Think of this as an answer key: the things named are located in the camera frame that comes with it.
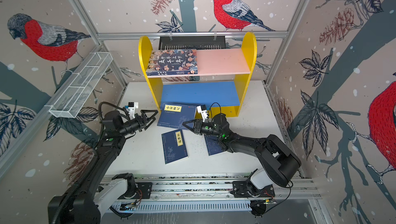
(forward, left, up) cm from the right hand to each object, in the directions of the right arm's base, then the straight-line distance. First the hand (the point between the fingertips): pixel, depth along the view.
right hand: (182, 127), depth 73 cm
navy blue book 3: (0, -15, -20) cm, 25 cm away
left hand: (+4, +14, +4) cm, 15 cm away
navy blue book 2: (+6, +6, +1) cm, 9 cm away
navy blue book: (-1, +8, -20) cm, 22 cm away
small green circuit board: (-31, +25, -21) cm, 45 cm away
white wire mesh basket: (+6, +52, +13) cm, 54 cm away
